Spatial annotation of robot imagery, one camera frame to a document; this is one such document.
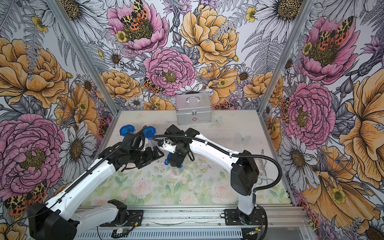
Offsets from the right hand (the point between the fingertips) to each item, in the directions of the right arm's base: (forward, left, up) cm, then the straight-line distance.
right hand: (179, 159), depth 80 cm
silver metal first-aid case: (+40, -9, -1) cm, 41 cm away
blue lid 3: (-1, +6, 0) cm, 6 cm away
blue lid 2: (+19, +18, +1) cm, 26 cm away
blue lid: (+22, +34, 0) cm, 40 cm away
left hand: (-2, +11, +1) cm, 11 cm away
